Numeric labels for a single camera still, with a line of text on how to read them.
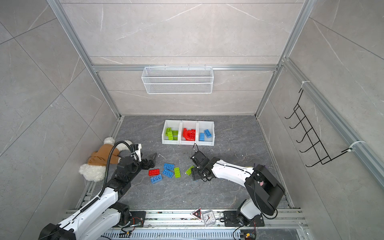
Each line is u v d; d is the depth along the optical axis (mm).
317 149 646
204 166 647
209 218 728
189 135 1040
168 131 1052
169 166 903
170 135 1015
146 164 741
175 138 1030
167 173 880
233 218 734
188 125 1048
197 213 747
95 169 837
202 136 1042
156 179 858
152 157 761
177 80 1007
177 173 881
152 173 880
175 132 1066
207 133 1052
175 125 1107
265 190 430
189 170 897
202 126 1134
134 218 730
